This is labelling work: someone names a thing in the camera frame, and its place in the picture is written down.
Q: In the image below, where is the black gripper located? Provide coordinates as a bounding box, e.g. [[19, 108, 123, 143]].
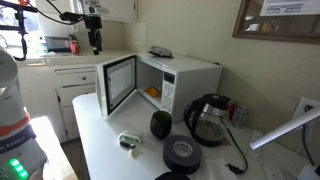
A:
[[83, 15, 103, 56]]

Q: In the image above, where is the white microwave door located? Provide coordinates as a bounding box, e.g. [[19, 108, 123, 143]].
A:
[[95, 54, 138, 118]]

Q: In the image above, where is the white microwave oven body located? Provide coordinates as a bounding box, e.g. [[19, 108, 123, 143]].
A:
[[134, 52, 224, 123]]

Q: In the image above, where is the red soda can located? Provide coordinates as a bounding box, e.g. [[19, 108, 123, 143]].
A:
[[227, 102, 238, 121], [69, 39, 81, 56]]

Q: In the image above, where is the black countertop appliance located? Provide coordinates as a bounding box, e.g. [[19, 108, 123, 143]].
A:
[[44, 35, 73, 54]]

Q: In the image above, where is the white kitchen base cabinet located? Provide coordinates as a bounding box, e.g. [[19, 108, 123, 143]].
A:
[[16, 49, 136, 143]]

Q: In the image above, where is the crumpled foil wrapper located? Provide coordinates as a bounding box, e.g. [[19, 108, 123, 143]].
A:
[[148, 45, 175, 59]]

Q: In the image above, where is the black tripod stand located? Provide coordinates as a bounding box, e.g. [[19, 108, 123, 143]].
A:
[[0, 0, 38, 62]]

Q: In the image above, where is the orange food box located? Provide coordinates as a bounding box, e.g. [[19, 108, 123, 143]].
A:
[[143, 86, 162, 99]]

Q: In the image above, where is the dark green cup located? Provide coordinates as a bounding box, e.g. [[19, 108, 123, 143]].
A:
[[149, 110, 173, 141]]

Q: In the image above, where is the black glass electric kettle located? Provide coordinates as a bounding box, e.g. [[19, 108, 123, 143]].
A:
[[182, 93, 232, 148]]

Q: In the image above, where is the black tape roll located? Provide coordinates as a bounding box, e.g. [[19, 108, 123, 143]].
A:
[[162, 134, 203, 176]]

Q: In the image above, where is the brown framed picture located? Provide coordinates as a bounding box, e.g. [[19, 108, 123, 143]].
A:
[[232, 0, 320, 45]]

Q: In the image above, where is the black bowl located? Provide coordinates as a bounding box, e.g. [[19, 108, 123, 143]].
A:
[[154, 171, 191, 180]]

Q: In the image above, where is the silver drink can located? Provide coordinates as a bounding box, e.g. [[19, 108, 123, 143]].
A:
[[231, 105, 249, 130]]

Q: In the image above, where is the white metal bar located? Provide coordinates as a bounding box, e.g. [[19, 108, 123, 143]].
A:
[[249, 105, 320, 152]]

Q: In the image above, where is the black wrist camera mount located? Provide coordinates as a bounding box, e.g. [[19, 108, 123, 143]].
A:
[[60, 11, 85, 24]]

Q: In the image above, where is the white wall cabinet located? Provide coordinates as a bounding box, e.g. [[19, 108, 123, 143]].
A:
[[70, 0, 139, 24]]

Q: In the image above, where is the thin black camera cable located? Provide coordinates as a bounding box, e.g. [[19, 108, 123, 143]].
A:
[[31, 0, 69, 26]]

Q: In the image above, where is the black kettle power cord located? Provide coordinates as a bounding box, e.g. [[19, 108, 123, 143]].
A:
[[225, 128, 250, 176]]

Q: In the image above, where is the white wall outlet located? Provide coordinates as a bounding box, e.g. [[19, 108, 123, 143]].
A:
[[292, 96, 320, 125]]

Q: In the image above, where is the black wall cable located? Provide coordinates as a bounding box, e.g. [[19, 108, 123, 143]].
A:
[[300, 104, 317, 167]]

